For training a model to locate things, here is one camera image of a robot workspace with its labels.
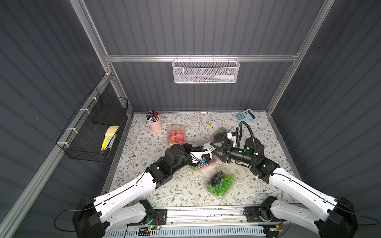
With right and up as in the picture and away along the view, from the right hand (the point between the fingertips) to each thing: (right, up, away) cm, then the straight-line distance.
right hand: (213, 147), depth 67 cm
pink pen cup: (-36, +9, +38) cm, 53 cm away
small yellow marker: (+2, +11, +45) cm, 46 cm away
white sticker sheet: (-2, 0, +1) cm, 2 cm away
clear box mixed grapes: (+2, -12, +22) cm, 25 cm away
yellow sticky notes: (-52, +6, +7) cm, 53 cm away
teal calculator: (+34, +18, +48) cm, 62 cm away
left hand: (-5, 0, +2) cm, 5 cm away
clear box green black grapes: (+5, -21, +13) cm, 25 cm away
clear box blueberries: (+9, +4, +31) cm, 33 cm away
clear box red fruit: (-21, +4, +34) cm, 40 cm away
